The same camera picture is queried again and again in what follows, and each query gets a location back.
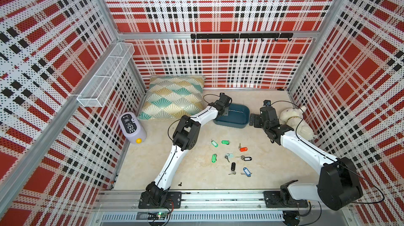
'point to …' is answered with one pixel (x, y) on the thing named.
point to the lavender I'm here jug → (131, 127)
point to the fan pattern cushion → (171, 97)
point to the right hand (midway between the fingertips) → (261, 116)
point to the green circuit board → (157, 216)
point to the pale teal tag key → (227, 155)
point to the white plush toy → (291, 116)
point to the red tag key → (242, 149)
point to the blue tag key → (246, 172)
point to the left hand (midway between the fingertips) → (225, 109)
